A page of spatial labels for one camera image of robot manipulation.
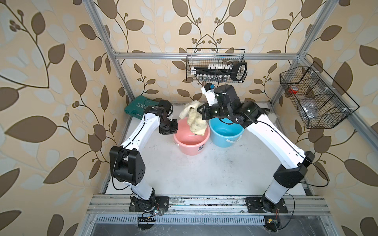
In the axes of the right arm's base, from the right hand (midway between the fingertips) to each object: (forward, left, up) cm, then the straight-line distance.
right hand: (198, 109), depth 69 cm
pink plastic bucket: (+2, +6, -35) cm, 36 cm away
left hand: (+2, +14, -18) cm, 23 cm away
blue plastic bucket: (-3, -14, -18) cm, 23 cm away
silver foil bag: (+3, -57, -4) cm, 57 cm away
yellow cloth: (-6, 0, -4) cm, 8 cm away
